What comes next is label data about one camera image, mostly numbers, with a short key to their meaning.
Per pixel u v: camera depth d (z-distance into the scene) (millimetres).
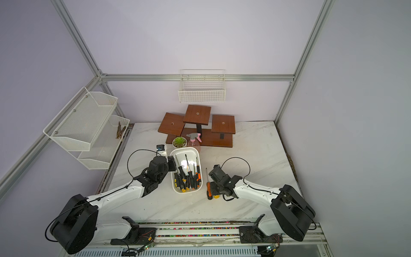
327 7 679
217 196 842
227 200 696
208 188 884
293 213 424
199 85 959
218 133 952
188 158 908
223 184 658
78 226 409
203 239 733
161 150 745
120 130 981
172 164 762
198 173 881
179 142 978
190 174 884
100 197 471
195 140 954
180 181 859
